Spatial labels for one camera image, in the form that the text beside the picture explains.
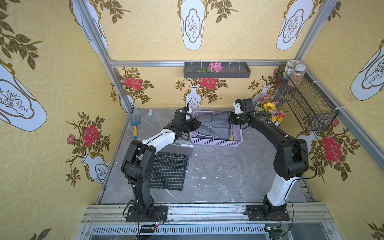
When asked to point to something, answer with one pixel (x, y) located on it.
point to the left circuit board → (150, 228)
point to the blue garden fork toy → (135, 127)
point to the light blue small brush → (150, 117)
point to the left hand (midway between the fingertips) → (196, 121)
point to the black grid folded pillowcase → (169, 171)
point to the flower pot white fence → (268, 104)
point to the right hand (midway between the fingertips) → (234, 116)
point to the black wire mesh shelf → (314, 109)
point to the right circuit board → (270, 228)
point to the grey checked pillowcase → (214, 125)
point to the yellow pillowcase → (231, 135)
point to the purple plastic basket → (237, 132)
